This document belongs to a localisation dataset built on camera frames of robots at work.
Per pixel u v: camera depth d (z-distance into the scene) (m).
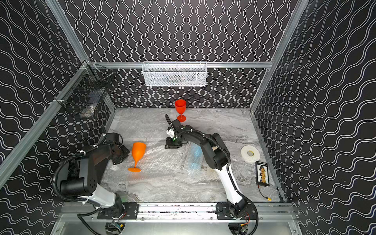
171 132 0.95
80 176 0.46
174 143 0.88
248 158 0.93
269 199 0.78
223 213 0.75
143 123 1.11
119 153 0.79
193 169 0.81
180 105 1.01
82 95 0.92
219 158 0.59
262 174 0.86
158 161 0.92
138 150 0.89
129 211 0.76
